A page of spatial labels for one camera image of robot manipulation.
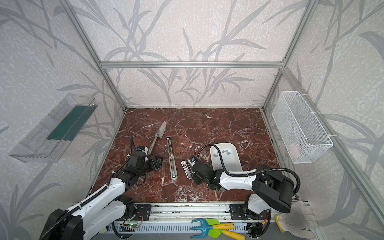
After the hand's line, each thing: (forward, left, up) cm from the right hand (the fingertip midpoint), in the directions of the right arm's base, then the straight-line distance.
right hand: (194, 166), depth 87 cm
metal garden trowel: (+23, +25, -1) cm, 34 cm away
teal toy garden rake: (-29, -6, 0) cm, 30 cm away
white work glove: (-26, -51, -1) cm, 58 cm away
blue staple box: (-4, +1, +12) cm, 12 cm away
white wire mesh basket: (-2, -47, +32) cm, 57 cm away
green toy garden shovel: (-31, -10, -1) cm, 33 cm away
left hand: (+5, +21, +3) cm, 22 cm away
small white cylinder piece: (-2, +4, -1) cm, 5 cm away
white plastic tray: (+7, -23, -3) cm, 24 cm away
